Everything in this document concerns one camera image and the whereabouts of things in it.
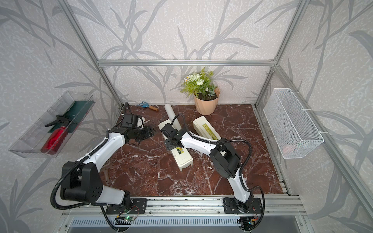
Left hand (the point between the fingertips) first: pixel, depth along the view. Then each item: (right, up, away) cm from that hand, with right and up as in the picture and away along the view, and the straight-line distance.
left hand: (153, 132), depth 87 cm
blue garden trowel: (-17, +20, +34) cm, 42 cm away
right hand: (+11, -6, +4) cm, 13 cm away
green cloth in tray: (-35, +11, -15) cm, 39 cm away
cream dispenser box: (+31, +2, +9) cm, 32 cm away
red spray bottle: (-32, +1, -28) cm, 43 cm away
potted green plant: (+34, +27, +19) cm, 47 cm away
